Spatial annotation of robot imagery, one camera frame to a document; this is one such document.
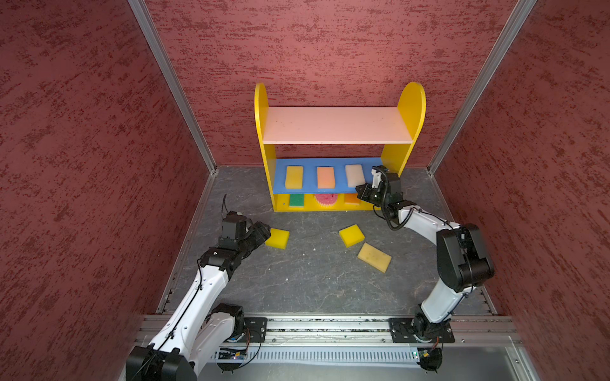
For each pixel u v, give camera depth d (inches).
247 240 26.8
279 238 37.6
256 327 29.3
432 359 27.4
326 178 37.3
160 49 31.2
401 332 28.9
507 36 29.8
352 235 37.9
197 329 18.0
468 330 29.9
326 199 40.7
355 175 38.0
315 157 46.7
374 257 35.3
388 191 28.7
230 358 28.5
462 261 18.9
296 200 40.8
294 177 38.3
